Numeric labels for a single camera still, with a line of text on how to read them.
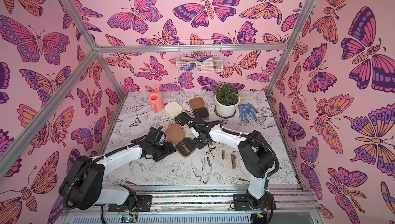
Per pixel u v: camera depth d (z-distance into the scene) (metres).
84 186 0.42
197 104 1.14
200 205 0.73
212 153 0.90
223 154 0.90
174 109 1.10
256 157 0.47
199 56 0.95
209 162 0.87
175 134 0.93
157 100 1.03
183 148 0.91
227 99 0.95
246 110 1.09
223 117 1.06
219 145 0.60
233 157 0.88
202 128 0.68
